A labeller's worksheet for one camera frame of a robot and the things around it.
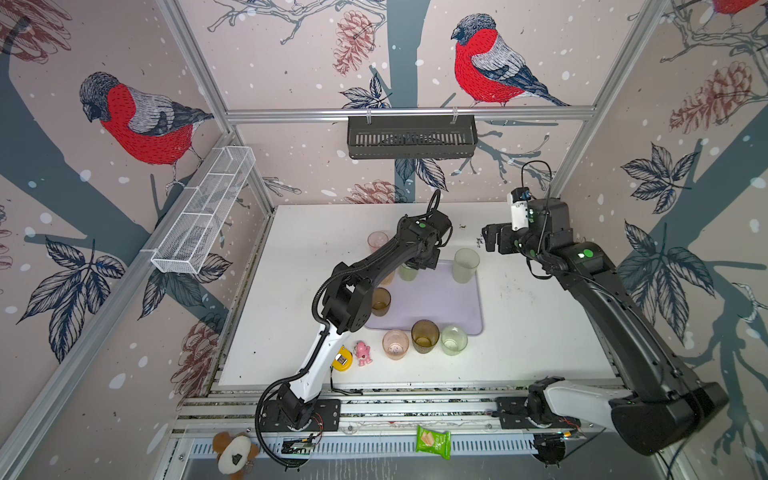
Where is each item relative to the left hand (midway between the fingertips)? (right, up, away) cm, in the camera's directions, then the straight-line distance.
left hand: (425, 263), depth 93 cm
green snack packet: (-1, -39, -24) cm, 46 cm away
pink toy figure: (-19, -24, -11) cm, 32 cm away
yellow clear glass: (-12, -6, +8) cm, 16 cm away
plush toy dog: (-47, -41, -26) cm, 67 cm away
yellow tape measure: (-24, -26, -12) cm, 37 cm away
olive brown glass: (-1, -20, -8) cm, 22 cm away
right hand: (+16, +11, -19) cm, 27 cm away
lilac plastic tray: (+3, -11, +4) cm, 12 cm away
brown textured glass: (-14, -12, -1) cm, 19 cm away
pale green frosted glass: (+14, -1, +7) cm, 16 cm away
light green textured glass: (+7, -22, -8) cm, 24 cm away
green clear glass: (-6, -4, +8) cm, 10 cm away
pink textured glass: (-10, -23, -8) cm, 26 cm away
